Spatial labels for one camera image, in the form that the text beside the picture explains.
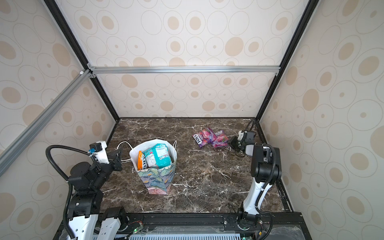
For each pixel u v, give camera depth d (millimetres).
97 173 543
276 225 728
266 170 523
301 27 741
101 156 565
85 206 462
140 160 735
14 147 528
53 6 673
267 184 529
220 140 1003
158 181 731
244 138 826
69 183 465
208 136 1029
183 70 889
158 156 761
